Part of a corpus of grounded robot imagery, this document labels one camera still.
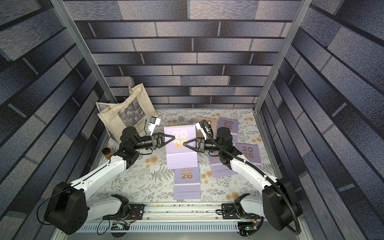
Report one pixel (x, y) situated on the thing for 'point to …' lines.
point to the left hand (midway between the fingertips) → (173, 139)
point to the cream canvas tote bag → (132, 111)
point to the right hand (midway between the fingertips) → (183, 144)
